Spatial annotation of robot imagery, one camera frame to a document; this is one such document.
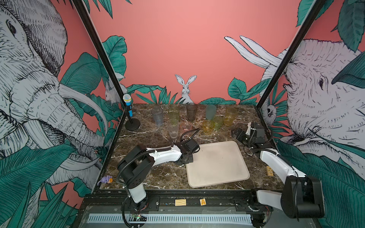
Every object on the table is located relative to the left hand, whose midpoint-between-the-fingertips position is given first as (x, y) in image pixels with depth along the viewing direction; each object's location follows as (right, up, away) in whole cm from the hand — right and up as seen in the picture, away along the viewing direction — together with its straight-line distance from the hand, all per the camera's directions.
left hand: (188, 158), depth 89 cm
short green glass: (+23, +23, +18) cm, 37 cm away
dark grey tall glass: (+2, +33, +13) cm, 36 cm away
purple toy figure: (-46, -9, -11) cm, 48 cm away
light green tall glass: (-13, +30, +30) cm, 44 cm away
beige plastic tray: (+18, -4, +1) cm, 18 cm away
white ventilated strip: (-10, -25, -19) cm, 33 cm away
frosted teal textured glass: (+18, +32, +23) cm, 43 cm away
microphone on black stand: (-43, +21, +19) cm, 51 cm away
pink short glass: (-3, +19, +15) cm, 25 cm away
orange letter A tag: (+7, -19, -14) cm, 25 cm away
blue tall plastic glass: (-26, +30, +29) cm, 50 cm away
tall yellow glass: (+36, +30, +29) cm, 56 cm away
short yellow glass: (+15, +20, +16) cm, 29 cm away
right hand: (+29, +17, -1) cm, 34 cm away
